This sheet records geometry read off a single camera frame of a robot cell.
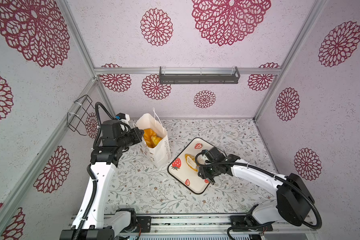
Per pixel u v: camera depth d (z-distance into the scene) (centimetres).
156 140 86
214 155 66
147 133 92
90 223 37
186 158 93
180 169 92
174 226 73
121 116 63
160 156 83
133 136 62
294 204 42
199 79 87
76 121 76
